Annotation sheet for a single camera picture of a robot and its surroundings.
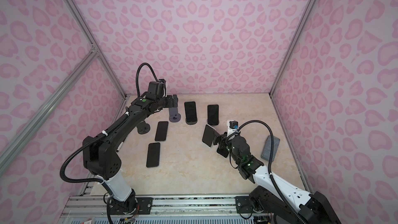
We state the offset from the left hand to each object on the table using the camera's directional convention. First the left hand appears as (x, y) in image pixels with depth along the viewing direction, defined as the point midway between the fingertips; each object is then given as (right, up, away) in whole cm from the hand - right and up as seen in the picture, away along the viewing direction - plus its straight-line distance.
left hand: (171, 96), depth 87 cm
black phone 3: (-9, -22, +14) cm, 27 cm away
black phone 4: (+20, -22, +2) cm, 30 cm away
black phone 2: (+10, -9, +11) cm, 17 cm away
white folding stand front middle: (+19, -29, +6) cm, 35 cm away
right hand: (+26, -17, -8) cm, 32 cm away
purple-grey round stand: (-2, -12, +15) cm, 19 cm away
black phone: (-12, -33, +4) cm, 36 cm away
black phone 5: (+27, -27, -15) cm, 41 cm away
